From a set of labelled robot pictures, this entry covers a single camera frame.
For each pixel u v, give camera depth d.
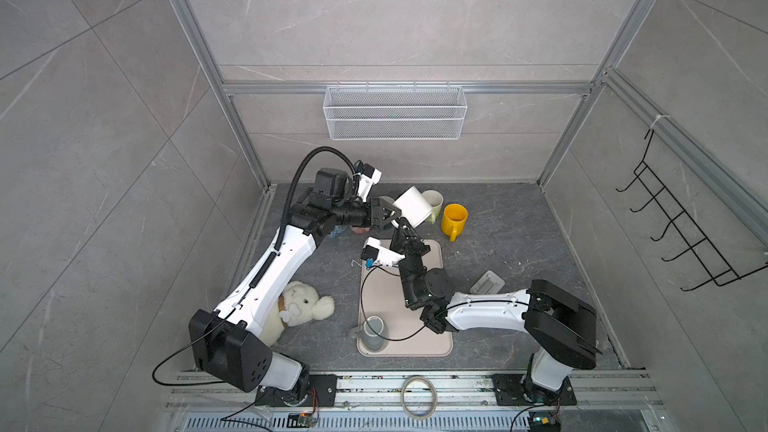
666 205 0.71
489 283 0.91
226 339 0.39
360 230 1.01
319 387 0.73
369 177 0.66
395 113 1.01
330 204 0.57
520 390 0.73
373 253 0.63
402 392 0.74
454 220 0.99
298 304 0.79
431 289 0.55
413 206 0.71
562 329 0.43
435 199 1.03
